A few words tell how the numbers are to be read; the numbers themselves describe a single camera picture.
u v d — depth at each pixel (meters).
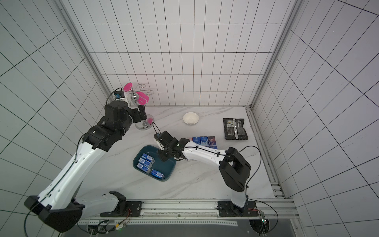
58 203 0.37
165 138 0.63
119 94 0.56
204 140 0.96
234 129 1.03
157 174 0.79
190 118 1.08
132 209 0.72
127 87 0.93
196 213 0.73
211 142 0.95
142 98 0.86
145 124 1.10
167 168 0.85
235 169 0.45
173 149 0.62
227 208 0.73
